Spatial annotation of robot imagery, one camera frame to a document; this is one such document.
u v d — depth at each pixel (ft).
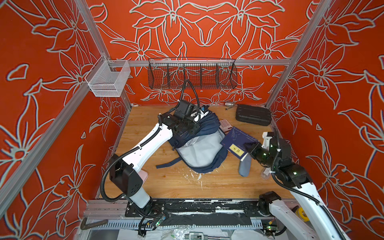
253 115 3.48
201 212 2.38
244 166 2.80
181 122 1.90
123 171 1.34
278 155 1.66
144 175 2.68
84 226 2.24
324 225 1.31
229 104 3.83
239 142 2.54
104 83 2.96
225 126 3.42
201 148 3.04
